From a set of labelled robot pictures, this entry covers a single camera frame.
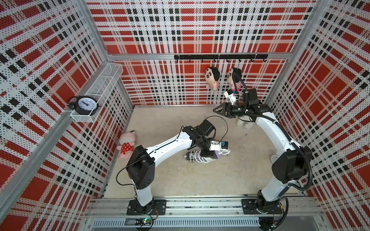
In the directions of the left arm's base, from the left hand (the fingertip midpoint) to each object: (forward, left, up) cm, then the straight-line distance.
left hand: (216, 150), depth 79 cm
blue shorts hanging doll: (+43, 0, +19) cm, 47 cm away
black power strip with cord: (0, +15, -7) cm, 16 cm away
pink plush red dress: (+14, +58, -11) cm, 61 cm away
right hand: (+16, -1, +15) cm, 22 cm away
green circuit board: (-31, +37, -13) cm, 50 cm away
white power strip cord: (-4, +6, -3) cm, 8 cm away
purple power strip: (-3, -1, +3) cm, 4 cm away
